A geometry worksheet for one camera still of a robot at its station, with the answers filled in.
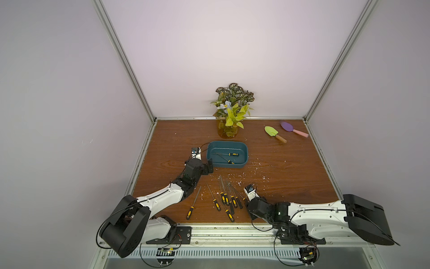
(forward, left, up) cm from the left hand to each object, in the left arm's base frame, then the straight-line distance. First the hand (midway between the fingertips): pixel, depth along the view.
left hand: (206, 158), depth 87 cm
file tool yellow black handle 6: (-17, -16, -10) cm, 25 cm away
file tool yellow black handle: (+9, -13, -10) cm, 19 cm away
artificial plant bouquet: (+30, -14, +13) cm, 36 cm away
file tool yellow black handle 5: (-15, -8, -10) cm, 20 cm away
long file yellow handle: (-24, +7, -10) cm, 27 cm away
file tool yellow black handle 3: (-27, -13, -10) cm, 31 cm away
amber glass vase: (+26, -10, -8) cm, 29 cm away
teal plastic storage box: (+9, -12, -10) cm, 18 cm away
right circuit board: (-40, -46, -12) cm, 62 cm away
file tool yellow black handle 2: (-21, -6, -10) cm, 24 cm away
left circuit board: (-41, +16, -15) cm, 47 cm away
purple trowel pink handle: (+31, -55, -10) cm, 64 cm away
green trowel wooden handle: (+28, -44, -11) cm, 53 cm away
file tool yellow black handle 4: (-16, -10, -11) cm, 22 cm away
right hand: (-19, -21, -10) cm, 30 cm away
